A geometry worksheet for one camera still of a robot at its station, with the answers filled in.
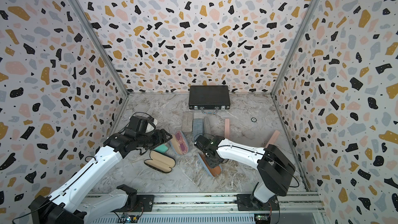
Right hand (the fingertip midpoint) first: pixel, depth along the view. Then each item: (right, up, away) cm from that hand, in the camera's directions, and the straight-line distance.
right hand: (215, 161), depth 84 cm
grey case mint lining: (-11, +16, +14) cm, 24 cm away
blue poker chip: (+27, +21, +23) cm, 41 cm away
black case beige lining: (-30, -1, +2) cm, 30 cm away
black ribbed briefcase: (-3, +36, +28) cm, 45 cm away
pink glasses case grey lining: (+8, +16, +11) cm, 21 cm away
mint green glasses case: (-31, +5, +7) cm, 32 cm away
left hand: (-23, +14, -8) cm, 28 cm away
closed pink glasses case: (+34, +11, +6) cm, 37 cm away
